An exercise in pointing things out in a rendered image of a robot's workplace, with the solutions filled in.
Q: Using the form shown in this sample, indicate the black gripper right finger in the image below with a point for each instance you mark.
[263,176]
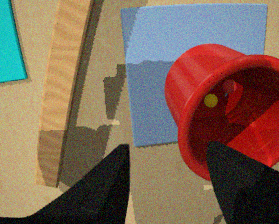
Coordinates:
[246,190]

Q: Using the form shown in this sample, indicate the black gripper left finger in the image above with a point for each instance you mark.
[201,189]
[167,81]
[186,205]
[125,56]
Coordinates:
[101,197]

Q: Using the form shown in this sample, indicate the yellow marble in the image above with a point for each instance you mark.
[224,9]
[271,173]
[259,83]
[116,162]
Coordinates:
[210,100]

